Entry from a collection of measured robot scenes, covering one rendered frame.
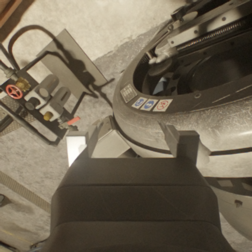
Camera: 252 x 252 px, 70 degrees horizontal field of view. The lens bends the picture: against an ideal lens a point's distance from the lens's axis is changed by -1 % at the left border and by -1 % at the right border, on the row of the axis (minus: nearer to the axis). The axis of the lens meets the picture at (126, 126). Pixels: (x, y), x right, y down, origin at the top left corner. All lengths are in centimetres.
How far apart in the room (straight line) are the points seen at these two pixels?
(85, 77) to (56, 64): 21
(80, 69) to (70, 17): 32
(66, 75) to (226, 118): 122
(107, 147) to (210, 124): 31
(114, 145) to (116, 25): 82
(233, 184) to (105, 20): 102
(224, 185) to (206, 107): 38
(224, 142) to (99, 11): 104
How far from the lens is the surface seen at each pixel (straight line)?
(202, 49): 64
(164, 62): 68
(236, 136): 29
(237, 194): 64
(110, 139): 50
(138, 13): 117
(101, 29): 121
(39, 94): 97
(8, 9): 129
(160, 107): 37
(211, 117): 30
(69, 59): 133
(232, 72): 80
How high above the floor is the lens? 115
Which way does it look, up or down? 48 degrees down
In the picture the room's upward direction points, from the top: 170 degrees counter-clockwise
